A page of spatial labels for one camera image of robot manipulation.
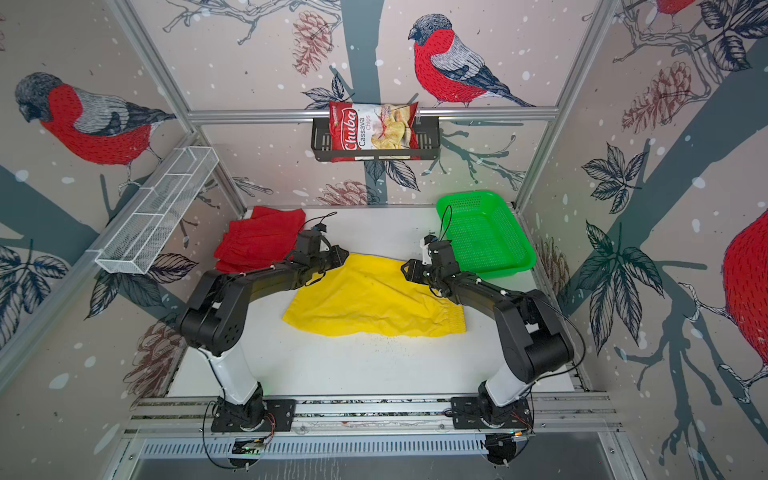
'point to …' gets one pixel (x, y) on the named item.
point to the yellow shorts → (370, 295)
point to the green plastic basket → (487, 237)
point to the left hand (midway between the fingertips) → (349, 251)
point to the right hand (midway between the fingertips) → (404, 272)
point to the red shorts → (264, 240)
